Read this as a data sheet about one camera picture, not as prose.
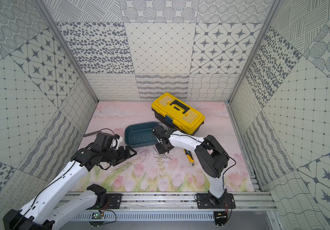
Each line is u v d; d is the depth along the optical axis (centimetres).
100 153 58
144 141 96
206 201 74
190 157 89
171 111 92
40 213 39
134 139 98
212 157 48
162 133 71
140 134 101
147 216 70
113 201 73
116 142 64
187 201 76
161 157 90
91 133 101
